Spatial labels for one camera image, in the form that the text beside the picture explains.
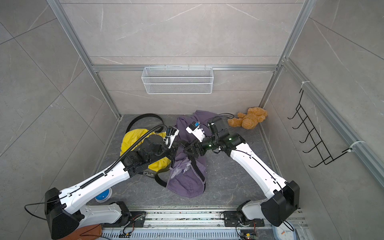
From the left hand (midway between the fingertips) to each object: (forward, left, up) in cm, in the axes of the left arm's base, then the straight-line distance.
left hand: (181, 141), depth 72 cm
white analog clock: (-36, -48, -24) cm, 65 cm away
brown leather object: (-35, +39, -15) cm, 54 cm away
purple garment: (-9, -1, -25) cm, 27 cm away
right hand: (-3, -5, -1) cm, 6 cm away
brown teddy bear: (+24, -45, -13) cm, 52 cm away
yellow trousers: (+14, +32, -15) cm, 38 cm away
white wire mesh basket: (+49, +4, +3) cm, 49 cm away
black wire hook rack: (-11, -62, +4) cm, 63 cm away
